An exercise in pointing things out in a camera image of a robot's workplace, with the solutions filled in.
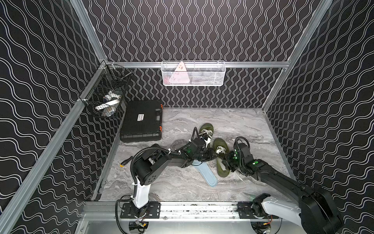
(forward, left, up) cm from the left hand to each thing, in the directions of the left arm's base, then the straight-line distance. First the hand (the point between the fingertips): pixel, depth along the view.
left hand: (220, 154), depth 84 cm
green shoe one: (+17, +8, -2) cm, 19 cm away
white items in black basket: (+12, +60, +25) cm, 66 cm away
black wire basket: (+39, +74, +21) cm, 86 cm away
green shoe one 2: (+6, -1, -1) cm, 6 cm away
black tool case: (+23, +53, -3) cm, 58 cm away
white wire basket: (+77, +19, +4) cm, 79 cm away
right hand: (-1, 0, -2) cm, 2 cm away
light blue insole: (-7, +8, -9) cm, 14 cm away
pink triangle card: (+37, +27, +26) cm, 53 cm away
